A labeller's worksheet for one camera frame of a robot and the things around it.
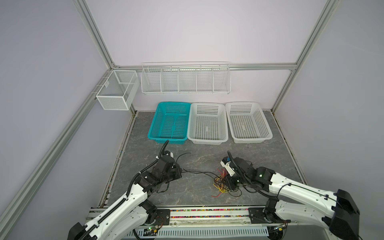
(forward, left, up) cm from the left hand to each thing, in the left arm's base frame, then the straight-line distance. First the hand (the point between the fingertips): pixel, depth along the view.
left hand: (182, 172), depth 79 cm
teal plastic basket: (+45, +10, -12) cm, 48 cm away
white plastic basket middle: (+40, -18, -10) cm, 45 cm away
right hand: (-6, -22, -2) cm, 23 cm away
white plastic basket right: (+39, -49, -9) cm, 63 cm away
